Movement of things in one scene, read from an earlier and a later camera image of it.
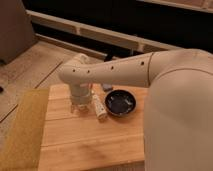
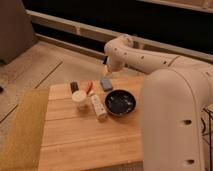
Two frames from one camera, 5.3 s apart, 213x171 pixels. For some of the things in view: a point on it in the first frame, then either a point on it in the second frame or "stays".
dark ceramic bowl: [120, 103] stays
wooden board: [75, 139] stays
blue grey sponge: [107, 86] stays
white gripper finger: [72, 108] → [105, 70]
